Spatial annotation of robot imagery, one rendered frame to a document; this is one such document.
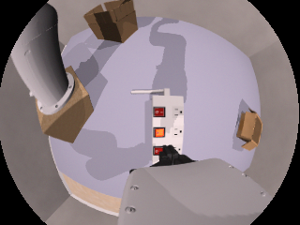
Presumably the grey power strip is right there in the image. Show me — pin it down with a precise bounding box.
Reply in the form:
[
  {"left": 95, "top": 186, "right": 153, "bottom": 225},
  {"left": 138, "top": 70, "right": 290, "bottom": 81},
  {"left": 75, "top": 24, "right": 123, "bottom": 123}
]
[{"left": 131, "top": 88, "right": 184, "bottom": 164}]

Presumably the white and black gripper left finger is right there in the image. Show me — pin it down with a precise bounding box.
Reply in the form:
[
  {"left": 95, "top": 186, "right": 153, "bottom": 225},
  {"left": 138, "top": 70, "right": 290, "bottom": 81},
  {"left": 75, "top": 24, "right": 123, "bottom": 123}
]
[{"left": 129, "top": 145, "right": 172, "bottom": 174}]

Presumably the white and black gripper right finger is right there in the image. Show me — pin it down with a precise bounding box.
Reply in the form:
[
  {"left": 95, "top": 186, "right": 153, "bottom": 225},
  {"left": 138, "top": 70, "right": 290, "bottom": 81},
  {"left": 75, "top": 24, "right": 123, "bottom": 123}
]
[{"left": 168, "top": 144, "right": 198, "bottom": 165}]

